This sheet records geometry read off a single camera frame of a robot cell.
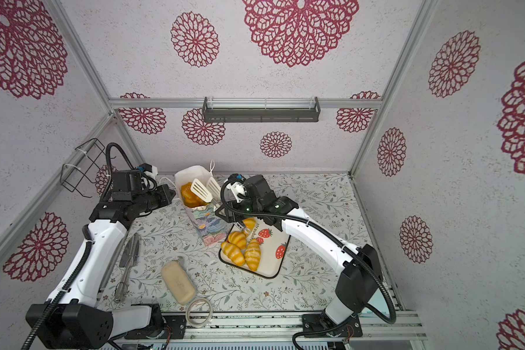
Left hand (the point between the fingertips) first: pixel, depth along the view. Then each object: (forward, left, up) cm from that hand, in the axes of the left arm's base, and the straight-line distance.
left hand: (174, 196), depth 77 cm
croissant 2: (-12, -19, -22) cm, 32 cm away
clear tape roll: (-35, -12, -25) cm, 45 cm away
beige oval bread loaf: (-23, 0, -22) cm, 32 cm away
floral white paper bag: (-5, -10, -12) cm, 16 cm away
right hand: (-7, -17, +2) cm, 18 cm away
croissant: (-6, -21, -21) cm, 31 cm away
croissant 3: (-13, -27, -22) cm, 37 cm away
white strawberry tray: (-5, -36, -27) cm, 45 cm away
